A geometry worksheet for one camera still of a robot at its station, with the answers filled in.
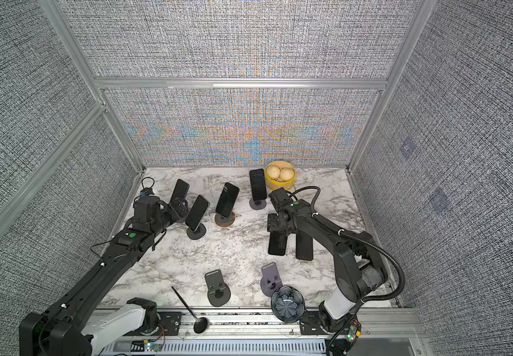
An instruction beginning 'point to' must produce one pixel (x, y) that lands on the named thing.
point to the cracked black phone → (227, 199)
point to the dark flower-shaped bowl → (288, 304)
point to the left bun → (273, 171)
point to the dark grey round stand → (198, 233)
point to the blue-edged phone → (181, 190)
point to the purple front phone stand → (270, 281)
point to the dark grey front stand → (219, 292)
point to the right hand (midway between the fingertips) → (277, 220)
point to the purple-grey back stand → (258, 204)
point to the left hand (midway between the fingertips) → (182, 203)
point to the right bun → (286, 173)
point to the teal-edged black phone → (198, 213)
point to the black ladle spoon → (201, 323)
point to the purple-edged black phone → (258, 184)
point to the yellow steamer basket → (278, 184)
